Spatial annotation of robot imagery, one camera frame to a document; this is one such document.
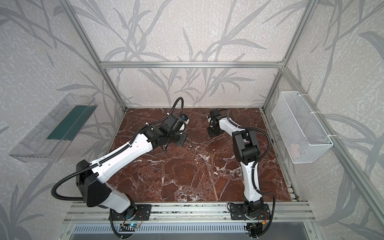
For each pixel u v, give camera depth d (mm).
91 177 406
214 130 912
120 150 462
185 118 695
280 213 752
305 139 603
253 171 596
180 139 693
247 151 584
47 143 640
